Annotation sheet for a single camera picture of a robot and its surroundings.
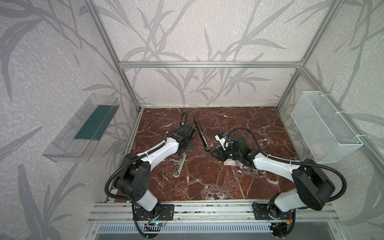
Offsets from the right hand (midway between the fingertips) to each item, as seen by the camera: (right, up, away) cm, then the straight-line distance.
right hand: (212, 147), depth 85 cm
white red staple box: (+12, -10, +5) cm, 16 cm away
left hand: (-15, +2, +5) cm, 16 cm away
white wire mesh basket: (+48, +8, -22) cm, 54 cm away
